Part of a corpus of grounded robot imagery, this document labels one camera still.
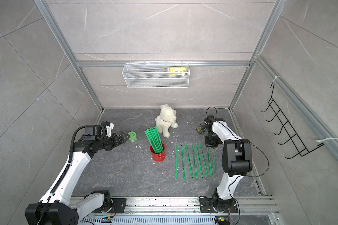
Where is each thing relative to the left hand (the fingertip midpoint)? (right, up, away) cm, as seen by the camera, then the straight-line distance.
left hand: (125, 137), depth 78 cm
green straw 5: (+45, -20, +9) cm, 50 cm away
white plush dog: (+23, +10, +15) cm, 29 cm away
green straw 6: (+48, -17, +12) cm, 52 cm away
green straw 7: (+51, -24, +6) cm, 56 cm away
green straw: (+30, -17, +10) cm, 36 cm away
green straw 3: (+38, -21, +7) cm, 44 cm away
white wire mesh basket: (+16, +43, +22) cm, 51 cm away
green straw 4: (+42, -22, +7) cm, 48 cm away
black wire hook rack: (+83, +6, -12) cm, 84 cm away
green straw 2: (+35, -25, +5) cm, 43 cm away
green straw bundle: (+15, +1, +5) cm, 16 cm away
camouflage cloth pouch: (+49, +3, +25) cm, 55 cm away
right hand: (+55, -7, +12) cm, 57 cm away
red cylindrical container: (+19, -13, +5) cm, 23 cm away
